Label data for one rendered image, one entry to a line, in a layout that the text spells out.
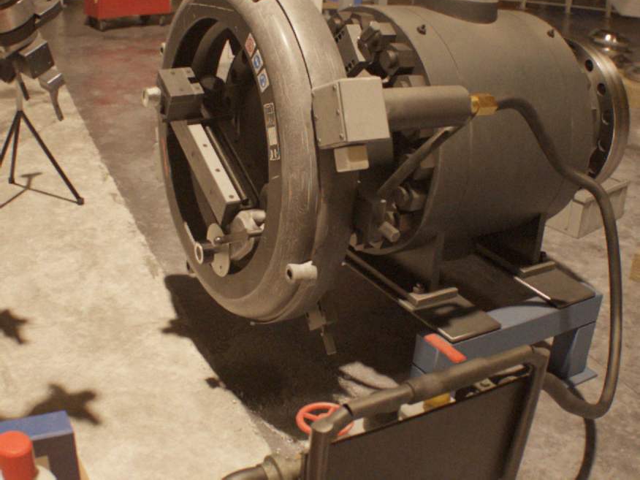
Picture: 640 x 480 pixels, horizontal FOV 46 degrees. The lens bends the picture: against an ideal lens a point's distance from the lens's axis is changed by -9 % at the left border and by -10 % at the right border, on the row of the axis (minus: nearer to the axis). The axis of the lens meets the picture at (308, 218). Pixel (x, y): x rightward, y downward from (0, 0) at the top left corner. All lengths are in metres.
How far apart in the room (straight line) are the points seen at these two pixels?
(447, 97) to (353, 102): 0.20
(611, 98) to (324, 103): 1.03
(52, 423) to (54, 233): 1.98
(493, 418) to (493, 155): 0.74
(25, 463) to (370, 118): 0.86
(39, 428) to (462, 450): 0.60
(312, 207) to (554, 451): 0.85
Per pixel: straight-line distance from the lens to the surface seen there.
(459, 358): 1.21
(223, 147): 1.76
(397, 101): 1.36
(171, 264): 2.55
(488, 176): 1.75
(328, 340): 1.65
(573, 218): 3.06
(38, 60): 1.33
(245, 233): 1.55
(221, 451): 1.75
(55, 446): 0.86
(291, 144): 1.38
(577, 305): 2.00
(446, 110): 1.42
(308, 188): 1.39
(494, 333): 1.80
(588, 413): 1.48
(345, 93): 1.29
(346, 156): 1.30
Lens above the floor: 1.11
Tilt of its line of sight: 22 degrees down
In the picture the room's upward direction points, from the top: 4 degrees clockwise
